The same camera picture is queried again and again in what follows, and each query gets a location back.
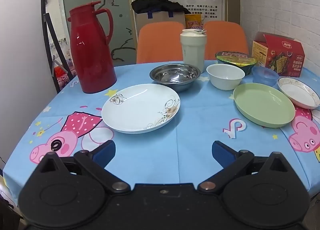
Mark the green plastic plate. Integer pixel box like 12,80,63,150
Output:
233,83,296,128

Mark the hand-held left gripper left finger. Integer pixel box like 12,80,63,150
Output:
33,140,132,194

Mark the red cracker box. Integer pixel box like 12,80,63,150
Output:
251,32,305,78

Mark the red thermos jug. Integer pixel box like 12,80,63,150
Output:
67,1,117,94

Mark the blue plastic bowl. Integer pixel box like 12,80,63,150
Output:
252,66,280,86

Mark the green instant noodle bowl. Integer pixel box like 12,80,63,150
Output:
215,51,257,75

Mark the stainless steel bowl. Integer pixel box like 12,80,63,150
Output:
149,63,201,92

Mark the black metal frame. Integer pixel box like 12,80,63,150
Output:
41,0,75,94

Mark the small floral-rim plate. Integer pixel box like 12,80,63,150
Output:
277,77,320,110

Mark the blue cartoon tablecloth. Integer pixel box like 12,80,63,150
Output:
2,60,320,208

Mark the white lidded tumbler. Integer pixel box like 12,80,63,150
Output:
180,29,208,71

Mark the large white floral plate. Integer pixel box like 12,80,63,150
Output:
101,83,181,134

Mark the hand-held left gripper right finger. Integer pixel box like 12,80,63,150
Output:
197,140,292,194

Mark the white ceramic bowl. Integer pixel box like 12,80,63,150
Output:
206,64,245,91

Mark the yellow snack packet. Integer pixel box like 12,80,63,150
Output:
185,14,203,30

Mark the cardboard box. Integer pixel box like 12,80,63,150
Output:
136,11,187,37

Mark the black cloth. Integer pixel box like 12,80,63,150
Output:
131,0,187,14

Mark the orange chair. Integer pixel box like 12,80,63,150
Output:
204,21,250,61
136,22,187,64

